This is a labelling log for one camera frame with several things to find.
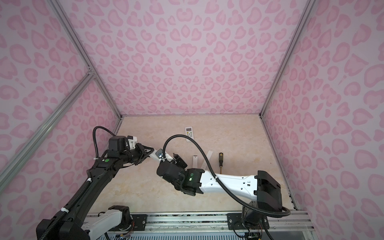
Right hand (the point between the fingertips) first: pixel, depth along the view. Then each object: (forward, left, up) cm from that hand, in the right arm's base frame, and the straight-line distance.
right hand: (170, 157), depth 73 cm
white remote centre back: (+31, -6, -19) cm, 37 cm away
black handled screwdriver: (+11, -28, -21) cm, 36 cm away
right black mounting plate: (-23, -32, -21) cm, 45 cm away
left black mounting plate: (-24, +14, -20) cm, 35 cm away
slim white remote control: (+8, -11, -20) cm, 25 cm away
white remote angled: (-6, +2, +13) cm, 14 cm away
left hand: (+6, +9, -1) cm, 11 cm away
